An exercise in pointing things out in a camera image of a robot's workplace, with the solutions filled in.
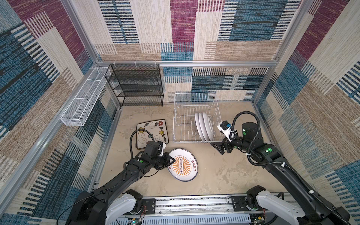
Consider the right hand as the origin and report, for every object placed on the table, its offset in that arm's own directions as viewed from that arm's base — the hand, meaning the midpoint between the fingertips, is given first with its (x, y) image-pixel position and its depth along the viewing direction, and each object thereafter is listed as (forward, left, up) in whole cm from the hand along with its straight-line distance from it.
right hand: (217, 138), depth 74 cm
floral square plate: (+21, +36, -20) cm, 46 cm away
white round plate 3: (+12, +6, -6) cm, 15 cm away
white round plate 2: (+12, +8, -5) cm, 15 cm away
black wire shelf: (+53, +52, -5) cm, 75 cm away
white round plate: (-9, +17, -17) cm, 25 cm away
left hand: (-5, +22, -13) cm, 26 cm away
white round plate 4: (+14, +2, -8) cm, 16 cm away
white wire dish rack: (+43, +15, -19) cm, 49 cm away
